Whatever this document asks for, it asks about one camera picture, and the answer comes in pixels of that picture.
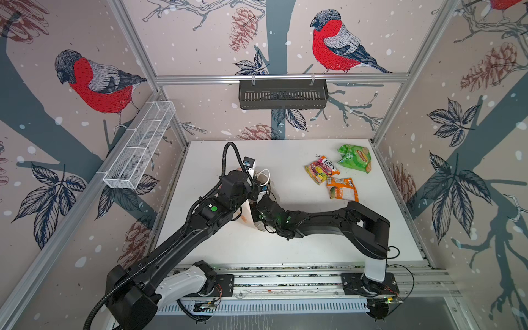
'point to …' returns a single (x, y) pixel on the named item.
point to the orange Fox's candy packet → (342, 188)
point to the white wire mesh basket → (126, 170)
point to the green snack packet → (356, 157)
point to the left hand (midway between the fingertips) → (256, 176)
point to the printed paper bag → (246, 214)
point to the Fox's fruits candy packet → (320, 169)
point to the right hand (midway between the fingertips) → (244, 208)
